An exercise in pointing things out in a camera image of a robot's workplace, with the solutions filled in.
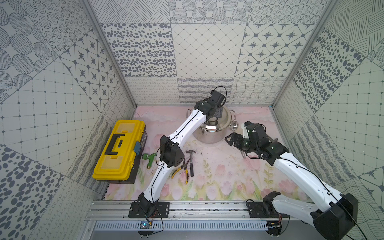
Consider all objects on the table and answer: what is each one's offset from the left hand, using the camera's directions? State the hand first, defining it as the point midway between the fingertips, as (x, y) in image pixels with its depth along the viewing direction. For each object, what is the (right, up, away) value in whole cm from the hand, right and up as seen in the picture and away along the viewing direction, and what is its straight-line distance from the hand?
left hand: (213, 107), depth 89 cm
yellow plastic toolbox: (-49, -27, -16) cm, 58 cm away
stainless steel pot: (0, -17, +8) cm, 19 cm away
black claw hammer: (-14, -35, +1) cm, 37 cm away
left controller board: (-35, -60, -19) cm, 72 cm away
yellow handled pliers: (-18, -35, -1) cm, 40 cm away
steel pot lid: (+2, -10, +2) cm, 11 cm away
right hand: (+7, -19, -11) cm, 24 cm away
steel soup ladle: (+16, -12, +14) cm, 24 cm away
